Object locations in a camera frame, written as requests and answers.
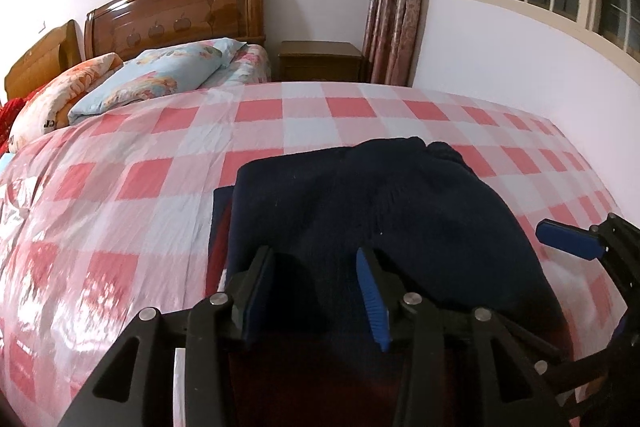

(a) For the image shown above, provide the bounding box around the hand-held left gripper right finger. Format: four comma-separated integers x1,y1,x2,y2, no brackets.
355,247,573,427

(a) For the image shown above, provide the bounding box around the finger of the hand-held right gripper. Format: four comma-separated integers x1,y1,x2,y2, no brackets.
532,334,640,413
535,218,609,261

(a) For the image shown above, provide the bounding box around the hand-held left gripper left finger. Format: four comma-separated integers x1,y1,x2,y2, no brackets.
57,246,277,427

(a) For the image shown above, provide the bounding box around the dark navy garment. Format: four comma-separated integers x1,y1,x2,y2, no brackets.
207,136,576,427

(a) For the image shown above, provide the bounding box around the pink checkered bed sheet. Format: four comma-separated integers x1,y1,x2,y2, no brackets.
0,81,631,427

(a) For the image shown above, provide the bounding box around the wooden nightstand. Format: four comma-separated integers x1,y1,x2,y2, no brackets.
278,40,364,84

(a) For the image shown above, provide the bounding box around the light blue floral pillow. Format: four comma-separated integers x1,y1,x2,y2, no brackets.
67,38,247,125

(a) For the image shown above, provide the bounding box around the orange floral pillow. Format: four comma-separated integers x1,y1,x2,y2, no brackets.
7,53,123,152

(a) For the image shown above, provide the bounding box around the large carved wooden headboard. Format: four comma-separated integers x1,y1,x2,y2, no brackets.
84,0,267,60

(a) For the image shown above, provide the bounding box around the small wooden headboard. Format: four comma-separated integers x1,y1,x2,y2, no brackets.
4,20,84,102

